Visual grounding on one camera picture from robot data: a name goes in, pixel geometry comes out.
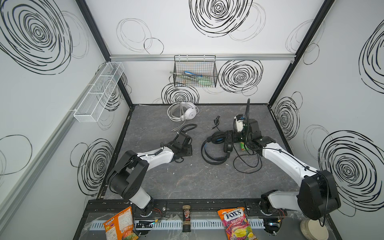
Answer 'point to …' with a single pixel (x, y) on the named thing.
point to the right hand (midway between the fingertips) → (230, 131)
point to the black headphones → (217, 138)
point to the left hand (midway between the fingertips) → (191, 149)
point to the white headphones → (190, 110)
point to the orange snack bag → (121, 227)
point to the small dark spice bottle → (186, 218)
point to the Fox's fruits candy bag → (236, 225)
